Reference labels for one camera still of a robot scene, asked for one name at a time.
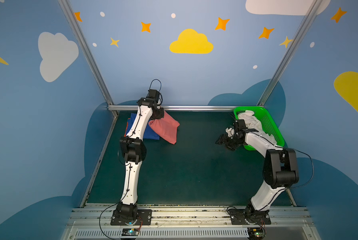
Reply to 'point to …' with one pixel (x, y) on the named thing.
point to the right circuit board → (256, 232)
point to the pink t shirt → (166, 127)
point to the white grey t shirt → (251, 122)
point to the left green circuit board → (130, 231)
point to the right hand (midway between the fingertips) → (220, 142)
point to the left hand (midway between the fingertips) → (161, 115)
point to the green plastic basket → (267, 122)
